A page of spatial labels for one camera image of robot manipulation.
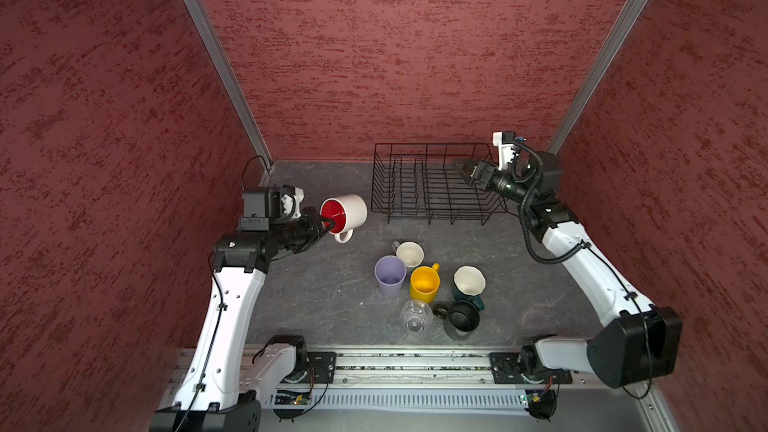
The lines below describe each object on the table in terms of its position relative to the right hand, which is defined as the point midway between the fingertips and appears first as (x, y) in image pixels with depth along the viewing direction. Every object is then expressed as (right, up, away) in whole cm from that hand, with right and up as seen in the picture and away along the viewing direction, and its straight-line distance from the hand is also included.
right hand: (456, 169), depth 72 cm
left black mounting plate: (-33, -50, +2) cm, 60 cm away
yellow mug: (-6, -33, +15) cm, 37 cm away
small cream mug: (-10, -25, +17) cm, 32 cm away
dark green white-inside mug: (+6, -32, +11) cm, 34 cm away
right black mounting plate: (+13, -51, +1) cm, 53 cm away
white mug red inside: (-26, -11, -3) cm, 29 cm away
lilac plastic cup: (-17, -29, +11) cm, 35 cm away
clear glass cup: (-9, -41, +9) cm, 43 cm away
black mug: (+3, -41, +9) cm, 42 cm away
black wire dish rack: (-5, -2, +37) cm, 38 cm away
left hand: (-30, -15, -3) cm, 33 cm away
